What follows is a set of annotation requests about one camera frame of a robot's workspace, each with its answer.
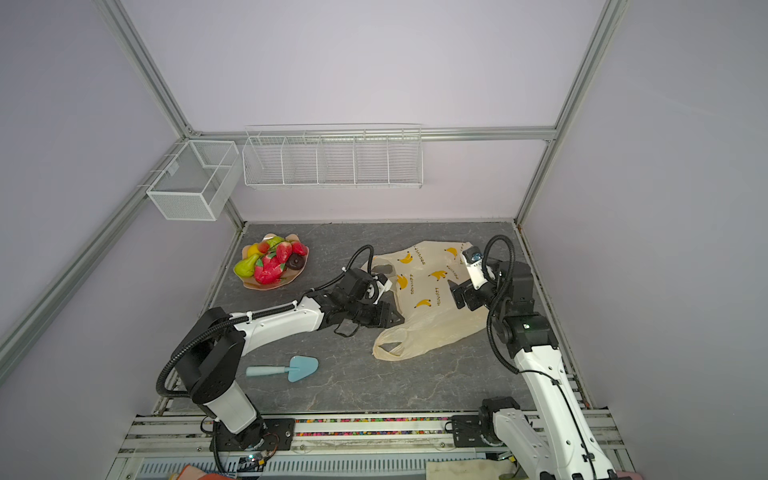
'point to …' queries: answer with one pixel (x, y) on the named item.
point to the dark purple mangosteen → (295, 261)
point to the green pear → (246, 267)
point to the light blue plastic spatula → (299, 368)
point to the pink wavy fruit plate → (289, 275)
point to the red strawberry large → (283, 251)
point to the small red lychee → (264, 247)
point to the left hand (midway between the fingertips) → (399, 325)
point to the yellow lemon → (254, 249)
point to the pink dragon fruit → (268, 271)
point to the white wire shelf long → (334, 156)
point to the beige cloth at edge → (472, 469)
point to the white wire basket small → (199, 183)
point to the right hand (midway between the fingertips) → (472, 273)
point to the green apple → (274, 241)
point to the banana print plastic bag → (419, 282)
